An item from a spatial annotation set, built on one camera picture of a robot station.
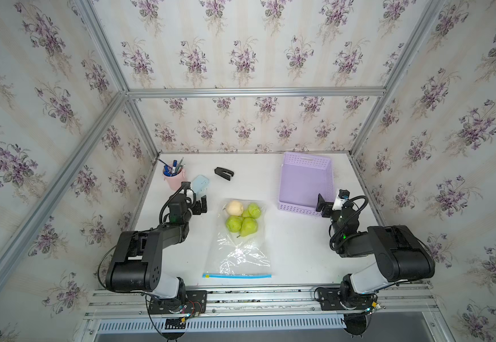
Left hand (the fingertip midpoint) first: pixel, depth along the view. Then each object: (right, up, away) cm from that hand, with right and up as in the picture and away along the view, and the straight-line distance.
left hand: (195, 197), depth 93 cm
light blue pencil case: (0, +5, +11) cm, 12 cm away
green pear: (+26, -6, -3) cm, 26 cm away
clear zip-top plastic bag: (+20, -19, -7) cm, 28 cm away
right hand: (+61, +1, -3) cm, 61 cm away
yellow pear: (+18, -5, -2) cm, 18 cm away
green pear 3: (+24, -11, -7) cm, 27 cm away
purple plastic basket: (+52, +8, +17) cm, 56 cm away
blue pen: (-12, +15, +8) cm, 21 cm away
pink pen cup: (-11, +9, +4) cm, 15 cm away
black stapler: (+9, +11, +17) cm, 23 cm away
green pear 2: (+18, -10, -7) cm, 22 cm away
